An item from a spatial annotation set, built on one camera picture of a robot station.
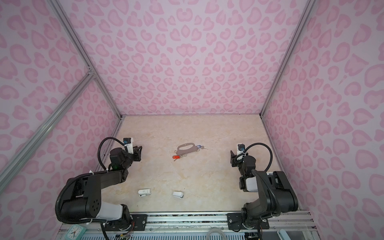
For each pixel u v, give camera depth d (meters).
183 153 0.98
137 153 0.82
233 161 0.82
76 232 0.70
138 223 0.73
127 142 0.79
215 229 0.71
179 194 0.79
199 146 1.01
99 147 0.65
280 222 0.73
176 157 0.98
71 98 0.76
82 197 0.45
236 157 0.78
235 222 0.74
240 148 0.78
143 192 0.80
